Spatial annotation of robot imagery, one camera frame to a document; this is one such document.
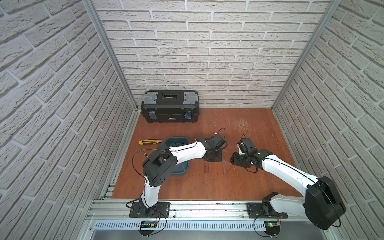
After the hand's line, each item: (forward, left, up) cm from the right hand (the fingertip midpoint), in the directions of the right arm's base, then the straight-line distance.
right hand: (234, 160), depth 86 cm
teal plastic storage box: (-1, +31, -4) cm, 31 cm away
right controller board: (-33, -12, -6) cm, 36 cm away
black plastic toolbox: (+35, +38, +13) cm, 53 cm away
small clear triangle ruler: (-2, +4, -6) cm, 8 cm away
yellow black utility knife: (+18, +53, -3) cm, 56 cm away
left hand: (+2, +7, 0) cm, 7 cm away
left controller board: (-29, +49, -7) cm, 57 cm away
